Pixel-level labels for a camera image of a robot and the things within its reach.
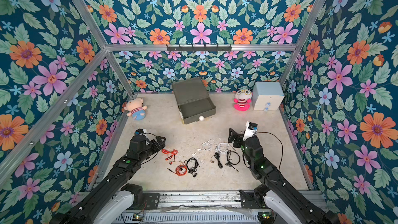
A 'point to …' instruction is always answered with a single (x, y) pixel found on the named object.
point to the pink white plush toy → (242, 99)
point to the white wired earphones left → (207, 145)
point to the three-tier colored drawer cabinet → (193, 99)
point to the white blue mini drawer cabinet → (267, 96)
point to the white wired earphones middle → (223, 147)
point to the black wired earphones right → (229, 162)
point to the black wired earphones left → (192, 165)
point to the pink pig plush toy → (136, 109)
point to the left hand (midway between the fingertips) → (162, 140)
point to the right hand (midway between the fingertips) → (236, 129)
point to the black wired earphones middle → (216, 155)
